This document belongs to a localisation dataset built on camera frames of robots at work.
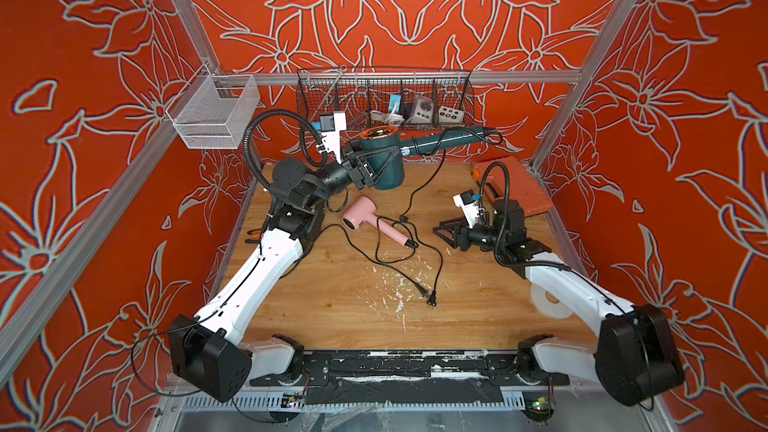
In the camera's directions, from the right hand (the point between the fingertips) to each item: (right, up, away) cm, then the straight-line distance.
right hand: (434, 228), depth 78 cm
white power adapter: (-1, +35, +12) cm, 37 cm away
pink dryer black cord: (0, -22, +5) cm, 22 cm away
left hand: (-12, +19, -24) cm, 32 cm away
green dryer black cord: (+12, +25, +43) cm, 51 cm away
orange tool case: (+33, +14, +29) cm, 46 cm away
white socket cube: (+8, +35, +16) cm, 39 cm away
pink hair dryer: (-21, +4, +21) cm, 30 cm away
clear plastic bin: (-68, +35, +14) cm, 78 cm away
